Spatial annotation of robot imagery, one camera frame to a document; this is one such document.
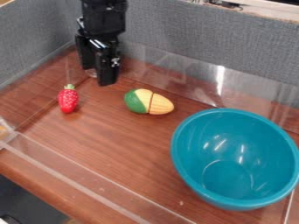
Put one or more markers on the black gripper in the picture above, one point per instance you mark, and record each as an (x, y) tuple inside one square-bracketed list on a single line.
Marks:
[(97, 40)]

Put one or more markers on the yellow green toy corn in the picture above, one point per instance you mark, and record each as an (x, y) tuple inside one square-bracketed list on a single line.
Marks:
[(143, 101)]

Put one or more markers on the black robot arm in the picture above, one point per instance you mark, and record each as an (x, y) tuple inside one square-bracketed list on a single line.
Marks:
[(105, 8)]

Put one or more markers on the teal blue plastic bowl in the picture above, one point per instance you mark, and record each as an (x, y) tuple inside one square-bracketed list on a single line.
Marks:
[(235, 158)]

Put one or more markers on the green Del Monte can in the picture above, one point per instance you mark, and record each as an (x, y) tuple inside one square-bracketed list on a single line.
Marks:
[(91, 73)]

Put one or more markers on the red toy strawberry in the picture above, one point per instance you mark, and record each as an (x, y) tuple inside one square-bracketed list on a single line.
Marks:
[(69, 99)]

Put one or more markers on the clear acrylic barrier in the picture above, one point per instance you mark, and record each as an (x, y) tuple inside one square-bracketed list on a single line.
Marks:
[(110, 194)]

